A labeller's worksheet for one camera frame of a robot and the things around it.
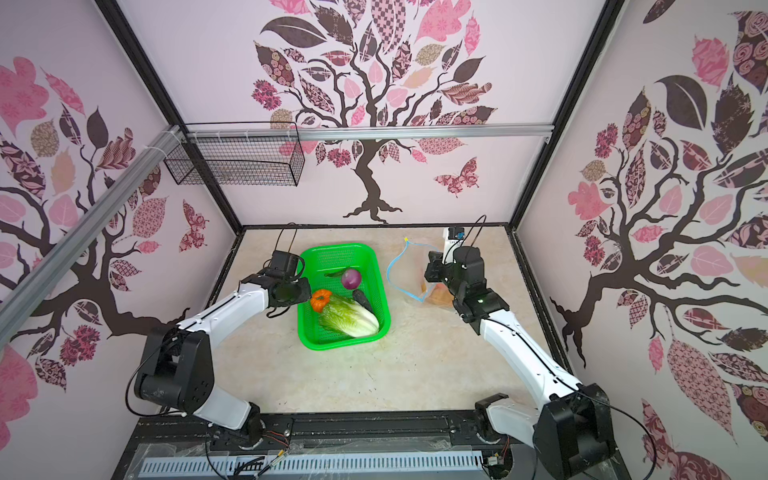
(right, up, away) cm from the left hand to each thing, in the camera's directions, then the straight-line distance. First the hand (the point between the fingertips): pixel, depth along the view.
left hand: (306, 295), depth 91 cm
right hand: (+38, +14, -12) cm, 43 cm away
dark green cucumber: (+17, -2, +4) cm, 17 cm away
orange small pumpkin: (+4, -1, 0) cm, 4 cm away
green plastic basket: (+2, +9, +17) cm, 19 cm away
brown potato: (+42, +1, -5) cm, 42 cm away
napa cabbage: (+15, -5, -7) cm, 17 cm away
